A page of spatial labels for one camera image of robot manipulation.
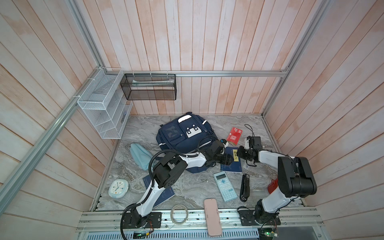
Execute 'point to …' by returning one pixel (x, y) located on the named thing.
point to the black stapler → (244, 187)
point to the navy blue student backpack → (188, 134)
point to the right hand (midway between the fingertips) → (237, 151)
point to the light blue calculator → (226, 188)
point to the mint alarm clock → (118, 188)
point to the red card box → (234, 135)
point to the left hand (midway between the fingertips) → (229, 161)
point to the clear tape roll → (171, 213)
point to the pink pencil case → (213, 223)
